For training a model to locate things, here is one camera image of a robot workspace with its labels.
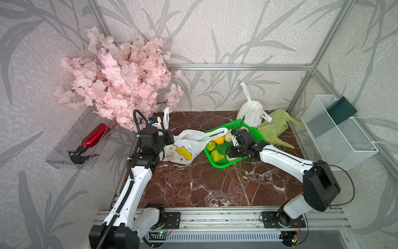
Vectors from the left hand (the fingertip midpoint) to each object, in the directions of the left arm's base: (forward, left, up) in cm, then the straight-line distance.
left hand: (171, 129), depth 77 cm
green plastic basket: (+3, -24, -24) cm, 34 cm away
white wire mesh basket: (-15, -73, +9) cm, 75 cm away
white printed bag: (-6, -9, -5) cm, 12 cm away
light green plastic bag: (+13, -60, -17) cm, 64 cm away
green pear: (-4, -24, -21) cm, 32 cm away
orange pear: (+7, -26, -20) cm, 33 cm away
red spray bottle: (-13, +30, +8) cm, 34 cm away
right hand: (-3, -30, -15) cm, 33 cm away
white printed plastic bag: (+23, -47, -10) cm, 53 cm away
